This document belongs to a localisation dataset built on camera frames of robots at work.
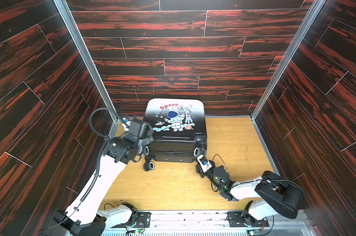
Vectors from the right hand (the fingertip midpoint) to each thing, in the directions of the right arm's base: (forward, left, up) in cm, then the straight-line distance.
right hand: (200, 157), depth 85 cm
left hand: (-1, +31, +21) cm, 37 cm away
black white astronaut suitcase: (+9, +13, +14) cm, 21 cm away
